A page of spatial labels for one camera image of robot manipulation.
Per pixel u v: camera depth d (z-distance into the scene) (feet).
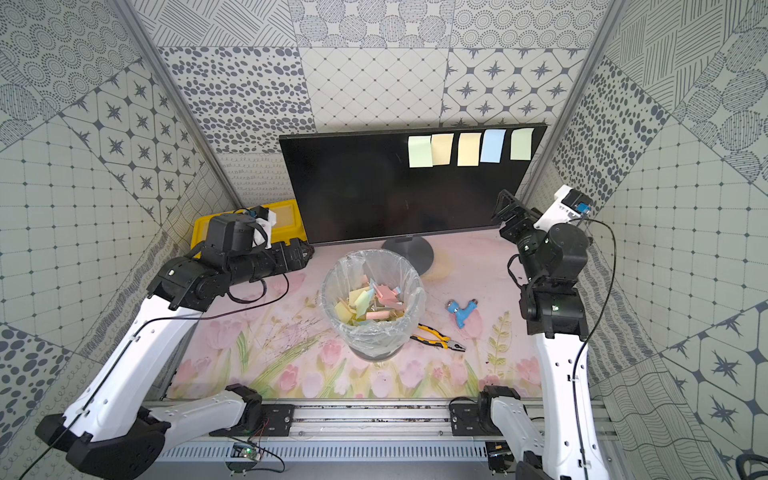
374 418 2.49
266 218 2.00
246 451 2.30
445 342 2.82
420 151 2.12
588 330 1.38
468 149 2.20
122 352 1.27
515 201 1.77
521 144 2.25
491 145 2.22
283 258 1.90
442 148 2.18
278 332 2.94
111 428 1.21
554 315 1.40
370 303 2.50
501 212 1.80
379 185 3.23
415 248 3.56
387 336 2.04
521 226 1.73
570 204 1.60
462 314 3.02
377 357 2.35
